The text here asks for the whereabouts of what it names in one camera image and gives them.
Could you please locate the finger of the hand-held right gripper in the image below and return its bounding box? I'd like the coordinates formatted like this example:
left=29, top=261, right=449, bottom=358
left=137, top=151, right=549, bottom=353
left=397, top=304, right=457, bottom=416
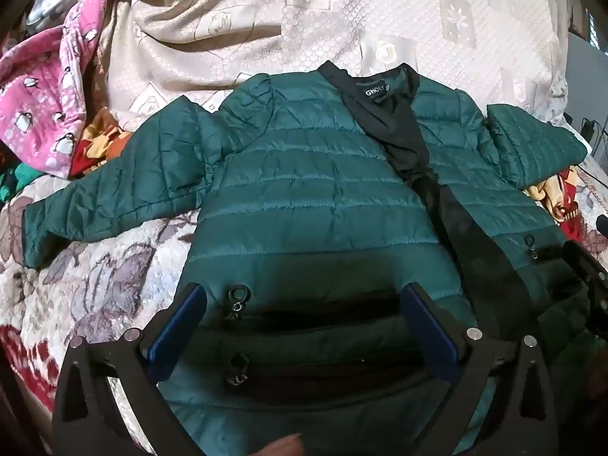
left=563, top=240, right=608, bottom=338

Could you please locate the clear plastic bag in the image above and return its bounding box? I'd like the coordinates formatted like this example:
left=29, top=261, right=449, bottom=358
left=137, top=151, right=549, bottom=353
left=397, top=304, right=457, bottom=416
left=26, top=0, right=77, bottom=27

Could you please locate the person's left hand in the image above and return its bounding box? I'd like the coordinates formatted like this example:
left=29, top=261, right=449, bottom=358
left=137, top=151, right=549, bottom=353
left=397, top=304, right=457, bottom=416
left=254, top=432, right=305, bottom=456

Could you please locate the black charging cable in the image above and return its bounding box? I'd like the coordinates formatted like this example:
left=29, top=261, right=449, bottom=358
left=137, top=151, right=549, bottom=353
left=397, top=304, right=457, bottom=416
left=582, top=118, right=608, bottom=154

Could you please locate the beige patterned bedspread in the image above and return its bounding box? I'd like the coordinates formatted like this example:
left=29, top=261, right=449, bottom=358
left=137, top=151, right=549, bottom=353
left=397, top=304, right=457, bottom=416
left=102, top=0, right=590, bottom=129

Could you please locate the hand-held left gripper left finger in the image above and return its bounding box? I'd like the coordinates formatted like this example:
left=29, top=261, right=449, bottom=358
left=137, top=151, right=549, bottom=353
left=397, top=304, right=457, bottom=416
left=51, top=282, right=207, bottom=456

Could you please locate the grilled window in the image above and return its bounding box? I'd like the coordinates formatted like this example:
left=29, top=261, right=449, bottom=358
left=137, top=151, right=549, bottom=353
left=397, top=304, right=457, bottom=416
left=586, top=5, right=608, bottom=53

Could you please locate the green quilted jacket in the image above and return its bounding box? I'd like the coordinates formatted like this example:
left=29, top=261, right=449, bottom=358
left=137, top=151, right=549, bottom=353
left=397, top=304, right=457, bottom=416
left=21, top=59, right=606, bottom=456

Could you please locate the white refrigerator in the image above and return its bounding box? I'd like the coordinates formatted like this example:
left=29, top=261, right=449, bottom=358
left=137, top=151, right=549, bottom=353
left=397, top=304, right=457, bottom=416
left=567, top=33, right=608, bottom=119

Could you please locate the pink penguin fleece blanket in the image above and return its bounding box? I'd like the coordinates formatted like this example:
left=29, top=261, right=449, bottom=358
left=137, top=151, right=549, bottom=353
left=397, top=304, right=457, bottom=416
left=0, top=0, right=119, bottom=179

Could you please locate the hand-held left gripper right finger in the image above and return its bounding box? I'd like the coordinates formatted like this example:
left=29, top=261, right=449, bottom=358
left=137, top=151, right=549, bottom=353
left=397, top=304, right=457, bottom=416
left=401, top=282, right=559, bottom=456

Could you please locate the green cloth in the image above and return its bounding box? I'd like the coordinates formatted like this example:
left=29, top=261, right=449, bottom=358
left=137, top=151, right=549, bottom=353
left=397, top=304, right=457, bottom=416
left=0, top=161, right=34, bottom=200

